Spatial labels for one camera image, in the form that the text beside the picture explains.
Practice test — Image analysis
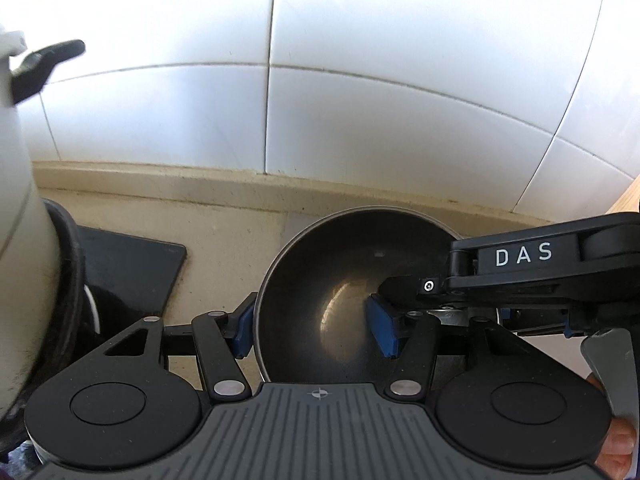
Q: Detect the steel bowl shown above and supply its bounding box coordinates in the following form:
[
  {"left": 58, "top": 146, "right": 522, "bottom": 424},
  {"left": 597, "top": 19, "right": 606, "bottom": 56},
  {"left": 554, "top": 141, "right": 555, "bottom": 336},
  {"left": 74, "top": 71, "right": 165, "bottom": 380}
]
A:
[{"left": 254, "top": 206, "right": 459, "bottom": 384}]

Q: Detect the person's right hand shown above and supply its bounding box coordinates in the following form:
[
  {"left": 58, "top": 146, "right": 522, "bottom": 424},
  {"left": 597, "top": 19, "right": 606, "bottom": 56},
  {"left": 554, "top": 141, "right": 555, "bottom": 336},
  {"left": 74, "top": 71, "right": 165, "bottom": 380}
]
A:
[{"left": 584, "top": 372, "right": 637, "bottom": 480}]

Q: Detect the black glass gas stove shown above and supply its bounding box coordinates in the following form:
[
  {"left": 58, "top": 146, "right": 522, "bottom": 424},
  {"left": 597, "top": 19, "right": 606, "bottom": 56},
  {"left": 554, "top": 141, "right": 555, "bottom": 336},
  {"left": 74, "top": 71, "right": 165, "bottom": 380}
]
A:
[{"left": 79, "top": 226, "right": 186, "bottom": 339}]

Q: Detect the silver pressure cooker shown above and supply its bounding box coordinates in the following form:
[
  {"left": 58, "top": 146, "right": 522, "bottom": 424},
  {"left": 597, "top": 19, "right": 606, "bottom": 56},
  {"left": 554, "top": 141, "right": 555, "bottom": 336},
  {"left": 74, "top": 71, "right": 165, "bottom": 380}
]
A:
[{"left": 1, "top": 32, "right": 62, "bottom": 417}]

